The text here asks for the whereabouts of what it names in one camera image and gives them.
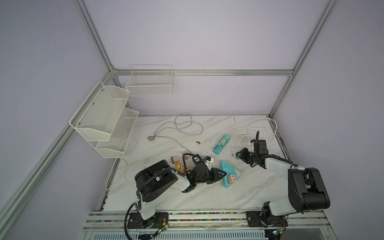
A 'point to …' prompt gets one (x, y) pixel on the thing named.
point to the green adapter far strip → (223, 142)
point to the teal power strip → (229, 170)
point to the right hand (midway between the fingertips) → (237, 153)
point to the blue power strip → (218, 148)
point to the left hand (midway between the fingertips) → (225, 176)
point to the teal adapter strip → (227, 137)
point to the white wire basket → (150, 80)
